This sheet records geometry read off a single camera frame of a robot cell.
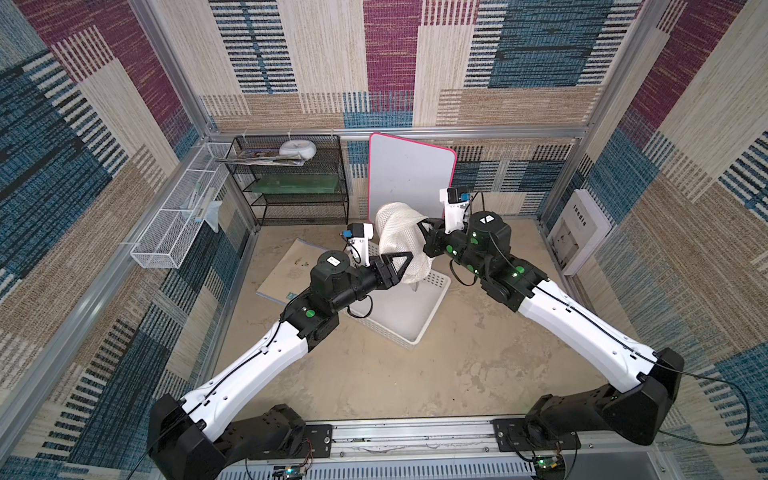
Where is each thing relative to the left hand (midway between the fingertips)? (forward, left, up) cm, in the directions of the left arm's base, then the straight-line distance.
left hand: (407, 255), depth 66 cm
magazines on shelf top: (+40, +41, -1) cm, 57 cm away
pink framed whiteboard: (+34, -2, -3) cm, 35 cm away
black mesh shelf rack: (+48, +46, -29) cm, 72 cm away
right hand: (+8, -3, +4) cm, 9 cm away
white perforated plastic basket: (+5, 0, -35) cm, 35 cm away
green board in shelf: (+37, +33, -8) cm, 51 cm away
